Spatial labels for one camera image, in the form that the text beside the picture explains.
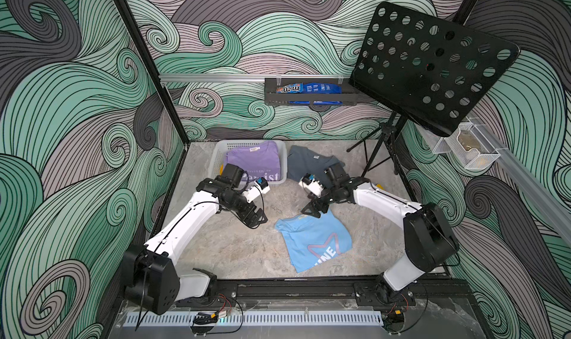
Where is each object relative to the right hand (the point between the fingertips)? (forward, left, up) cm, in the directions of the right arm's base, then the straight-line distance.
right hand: (311, 202), depth 88 cm
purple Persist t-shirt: (+25, +24, -3) cm, 34 cm away
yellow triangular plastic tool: (+12, -33, -7) cm, 36 cm away
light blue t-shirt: (-13, 0, -6) cm, 15 cm away
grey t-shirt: (+25, +2, -4) cm, 25 cm away
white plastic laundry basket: (+31, +42, +1) cm, 52 cm away
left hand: (-6, +20, +7) cm, 22 cm away
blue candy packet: (+39, -4, +28) cm, 48 cm away
